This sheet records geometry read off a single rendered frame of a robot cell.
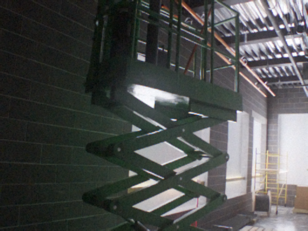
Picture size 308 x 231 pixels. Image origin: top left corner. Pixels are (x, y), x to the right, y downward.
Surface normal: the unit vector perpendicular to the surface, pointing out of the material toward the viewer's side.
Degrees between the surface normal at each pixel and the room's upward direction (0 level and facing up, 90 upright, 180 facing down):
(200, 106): 90
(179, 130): 90
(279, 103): 90
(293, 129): 90
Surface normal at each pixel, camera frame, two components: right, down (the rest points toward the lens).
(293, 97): -0.57, -0.14
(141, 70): 0.63, -0.06
